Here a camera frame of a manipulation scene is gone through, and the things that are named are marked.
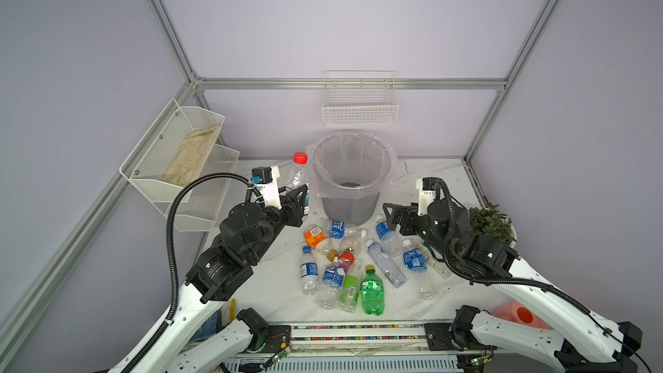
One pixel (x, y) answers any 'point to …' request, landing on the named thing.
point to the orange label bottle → (315, 235)
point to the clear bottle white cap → (388, 266)
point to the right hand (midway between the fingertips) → (394, 205)
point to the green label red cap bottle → (351, 282)
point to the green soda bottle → (372, 292)
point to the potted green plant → (489, 221)
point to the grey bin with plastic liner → (350, 170)
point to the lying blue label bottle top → (339, 230)
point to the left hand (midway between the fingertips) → (299, 188)
